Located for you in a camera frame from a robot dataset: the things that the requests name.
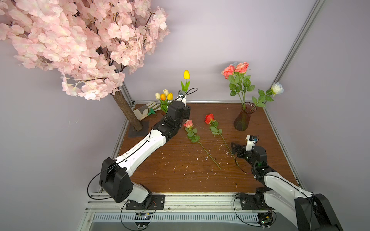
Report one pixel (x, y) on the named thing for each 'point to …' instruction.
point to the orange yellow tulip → (163, 96)
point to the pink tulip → (191, 132)
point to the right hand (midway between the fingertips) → (238, 142)
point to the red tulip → (210, 119)
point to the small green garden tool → (151, 111)
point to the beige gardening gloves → (141, 112)
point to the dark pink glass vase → (242, 121)
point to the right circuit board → (265, 219)
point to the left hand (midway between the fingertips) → (186, 101)
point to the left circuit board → (142, 219)
